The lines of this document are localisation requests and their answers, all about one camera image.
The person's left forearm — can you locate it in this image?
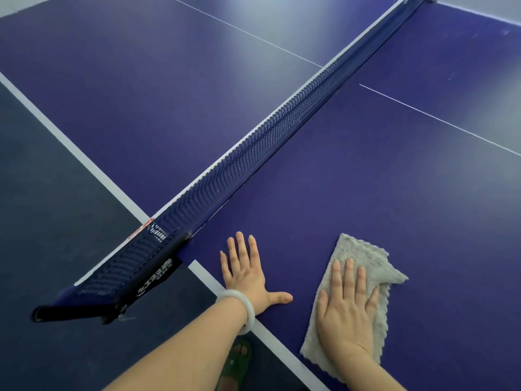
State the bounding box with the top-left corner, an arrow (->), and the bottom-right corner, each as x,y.
104,299 -> 249,391

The grey cleaning cloth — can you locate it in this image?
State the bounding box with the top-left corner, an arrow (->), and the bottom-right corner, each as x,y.
300,233 -> 409,386

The white jade bangle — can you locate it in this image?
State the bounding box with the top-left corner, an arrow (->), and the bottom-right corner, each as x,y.
214,289 -> 256,337

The person's right hand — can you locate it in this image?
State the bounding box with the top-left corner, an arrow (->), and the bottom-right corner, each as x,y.
316,258 -> 380,361

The blue table net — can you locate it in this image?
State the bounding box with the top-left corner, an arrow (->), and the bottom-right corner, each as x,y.
53,0 -> 428,306

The blue table tennis table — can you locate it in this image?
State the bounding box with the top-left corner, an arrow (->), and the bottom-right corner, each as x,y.
0,0 -> 521,391

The person's left hand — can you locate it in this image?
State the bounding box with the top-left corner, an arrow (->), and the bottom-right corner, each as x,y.
220,231 -> 294,316

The green left slipper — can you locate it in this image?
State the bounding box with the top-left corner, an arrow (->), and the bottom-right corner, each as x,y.
214,337 -> 253,391

